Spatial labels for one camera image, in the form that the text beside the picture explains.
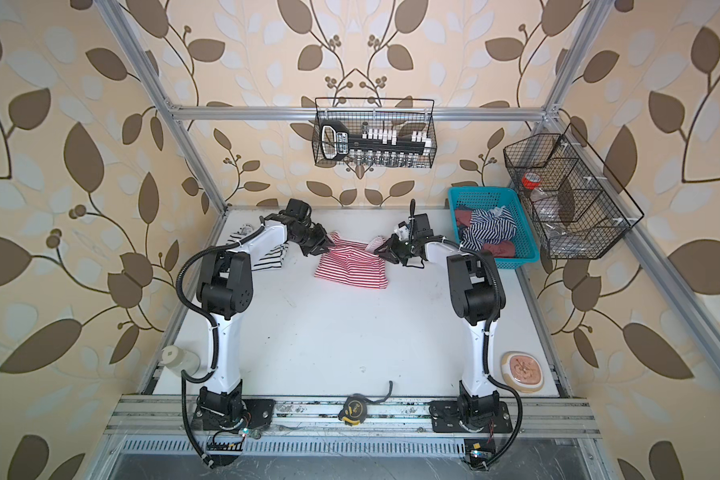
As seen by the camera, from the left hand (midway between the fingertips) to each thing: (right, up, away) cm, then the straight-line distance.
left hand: (335, 240), depth 100 cm
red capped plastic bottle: (+56, +7, -26) cm, 62 cm away
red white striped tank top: (+6, -7, 0) cm, 10 cm away
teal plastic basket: (+57, +17, +16) cm, 62 cm away
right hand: (+14, -4, 0) cm, 15 cm away
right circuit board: (+38, -51, -29) cm, 69 cm away
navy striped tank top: (+55, +5, +8) cm, 56 cm away
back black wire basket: (+22, +36, -5) cm, 43 cm away
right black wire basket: (+67, +9, -21) cm, 71 cm away
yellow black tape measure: (+8, -41, -27) cm, 50 cm away
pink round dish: (+52, -35, -21) cm, 66 cm away
